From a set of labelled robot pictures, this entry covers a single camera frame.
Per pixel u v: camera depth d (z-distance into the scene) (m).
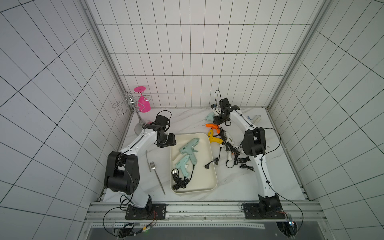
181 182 0.79
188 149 0.92
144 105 1.03
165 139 0.77
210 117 1.09
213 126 1.06
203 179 0.84
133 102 0.86
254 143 0.66
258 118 1.08
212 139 0.98
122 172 0.45
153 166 0.88
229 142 0.97
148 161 0.90
